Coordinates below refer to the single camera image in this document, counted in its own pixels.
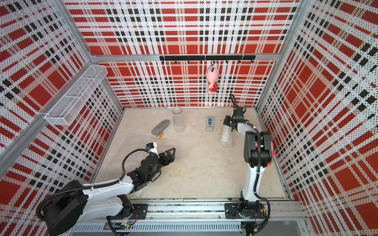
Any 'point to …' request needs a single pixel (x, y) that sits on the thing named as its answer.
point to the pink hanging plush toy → (212, 74)
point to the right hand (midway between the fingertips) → (229, 119)
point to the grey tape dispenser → (209, 125)
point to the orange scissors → (160, 135)
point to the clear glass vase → (178, 125)
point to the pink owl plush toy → (270, 162)
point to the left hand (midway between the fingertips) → (172, 150)
